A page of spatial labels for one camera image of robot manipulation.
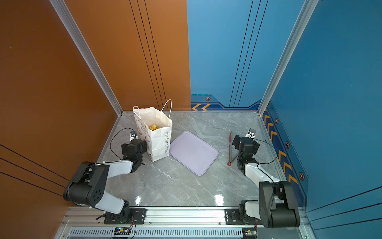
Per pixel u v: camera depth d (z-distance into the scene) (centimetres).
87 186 45
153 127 95
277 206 41
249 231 71
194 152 96
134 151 72
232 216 72
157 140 81
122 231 71
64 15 72
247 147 67
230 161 92
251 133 75
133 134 80
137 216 74
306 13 71
